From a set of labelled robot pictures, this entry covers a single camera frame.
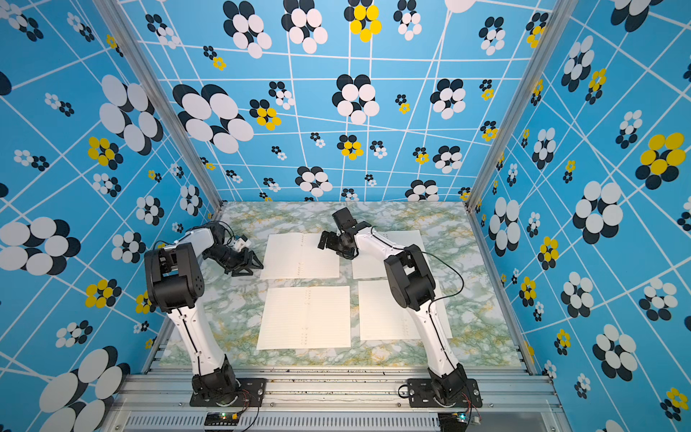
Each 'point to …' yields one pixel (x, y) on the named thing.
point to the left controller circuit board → (221, 418)
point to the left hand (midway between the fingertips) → (258, 267)
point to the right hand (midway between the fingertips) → (330, 247)
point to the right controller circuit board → (453, 421)
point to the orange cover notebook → (367, 267)
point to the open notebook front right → (381, 318)
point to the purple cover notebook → (306, 317)
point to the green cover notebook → (293, 256)
